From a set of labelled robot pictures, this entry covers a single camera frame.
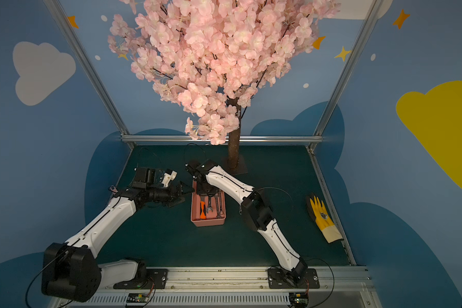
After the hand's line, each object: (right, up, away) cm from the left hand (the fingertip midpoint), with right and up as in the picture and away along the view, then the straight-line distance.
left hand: (190, 192), depth 80 cm
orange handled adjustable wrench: (+4, -13, +11) cm, 17 cm away
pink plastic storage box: (+8, -13, +6) cm, 17 cm away
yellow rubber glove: (+59, -10, +11) cm, 61 cm away
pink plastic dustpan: (-46, -1, +21) cm, 51 cm away
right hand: (+6, -1, +13) cm, 14 cm away
